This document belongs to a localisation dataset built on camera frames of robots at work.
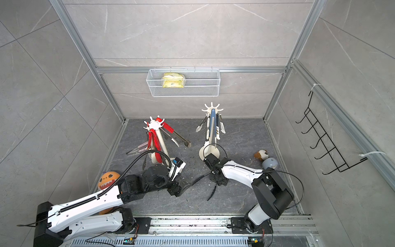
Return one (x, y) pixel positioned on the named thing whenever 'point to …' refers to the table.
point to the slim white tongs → (221, 125)
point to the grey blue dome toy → (269, 162)
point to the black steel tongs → (212, 193)
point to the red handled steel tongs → (167, 129)
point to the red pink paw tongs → (142, 147)
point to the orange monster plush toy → (106, 180)
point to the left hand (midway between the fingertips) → (187, 178)
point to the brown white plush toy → (262, 154)
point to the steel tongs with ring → (200, 126)
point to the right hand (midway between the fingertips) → (216, 179)
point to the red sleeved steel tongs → (154, 144)
